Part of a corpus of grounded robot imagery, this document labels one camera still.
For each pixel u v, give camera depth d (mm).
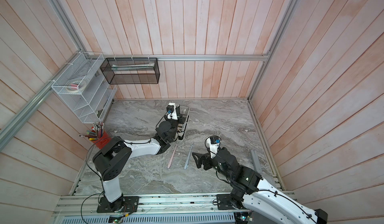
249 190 490
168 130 645
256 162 862
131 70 1050
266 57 929
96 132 845
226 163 501
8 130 517
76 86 685
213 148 616
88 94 805
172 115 702
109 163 489
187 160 879
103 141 883
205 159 620
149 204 747
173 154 903
